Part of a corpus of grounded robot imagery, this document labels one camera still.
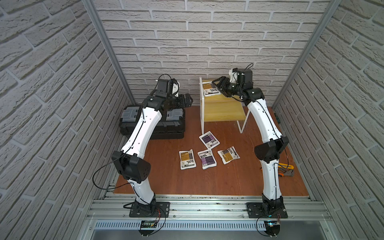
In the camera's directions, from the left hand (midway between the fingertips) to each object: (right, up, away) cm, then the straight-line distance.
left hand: (189, 98), depth 77 cm
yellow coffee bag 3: (+11, +6, +4) cm, 13 cm away
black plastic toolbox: (-12, -14, +11) cm, 21 cm away
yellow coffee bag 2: (+24, -34, +15) cm, 44 cm away
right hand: (+15, +9, +4) cm, 18 cm away
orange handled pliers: (+59, -43, +8) cm, 73 cm away
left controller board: (-21, -64, -5) cm, 67 cm away
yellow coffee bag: (-2, -36, +13) cm, 38 cm away
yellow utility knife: (+56, -39, +13) cm, 69 cm away
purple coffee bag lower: (+10, -36, +14) cm, 40 cm away
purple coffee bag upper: (+12, -25, +23) cm, 36 cm away
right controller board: (+40, -63, -7) cm, 76 cm away
